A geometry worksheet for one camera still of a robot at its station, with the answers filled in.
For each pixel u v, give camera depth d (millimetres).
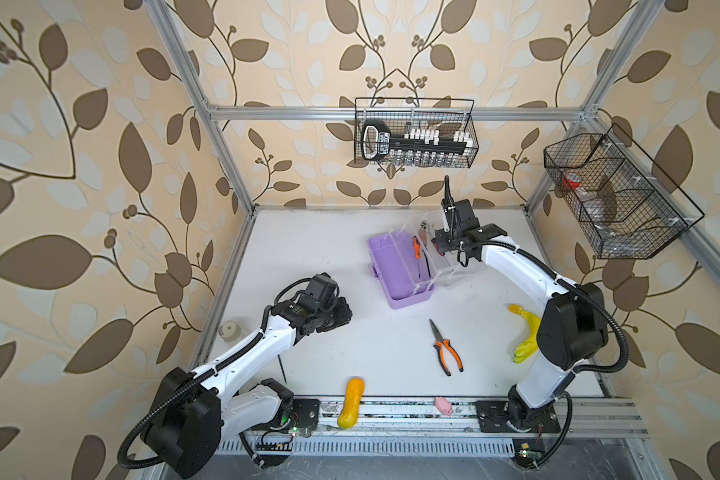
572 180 810
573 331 461
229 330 785
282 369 825
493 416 733
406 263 934
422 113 908
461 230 682
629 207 724
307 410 757
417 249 963
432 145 825
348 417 709
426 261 932
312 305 640
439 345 849
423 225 963
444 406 746
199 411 397
